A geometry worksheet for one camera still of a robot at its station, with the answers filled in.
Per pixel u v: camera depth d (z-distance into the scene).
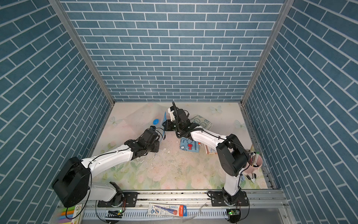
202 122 1.06
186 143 0.94
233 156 0.48
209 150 0.91
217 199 0.73
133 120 1.09
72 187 0.41
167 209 0.70
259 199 0.75
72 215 0.68
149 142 0.68
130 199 0.73
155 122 1.06
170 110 0.80
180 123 0.68
